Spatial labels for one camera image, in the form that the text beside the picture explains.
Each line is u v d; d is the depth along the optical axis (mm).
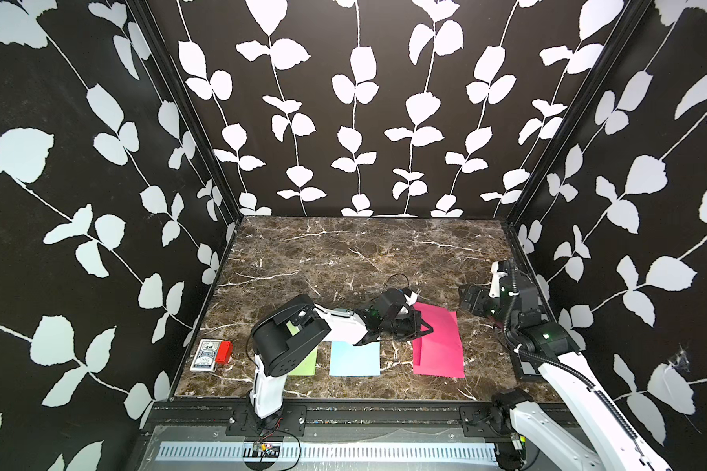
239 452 701
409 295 838
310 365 819
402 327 761
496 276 675
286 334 499
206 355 837
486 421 726
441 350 862
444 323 898
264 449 701
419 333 811
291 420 757
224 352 837
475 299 672
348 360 839
